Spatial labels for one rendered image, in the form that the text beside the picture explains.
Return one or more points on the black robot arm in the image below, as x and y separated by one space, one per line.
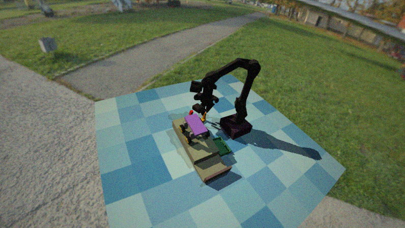
253 68

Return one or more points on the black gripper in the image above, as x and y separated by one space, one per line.
207 101

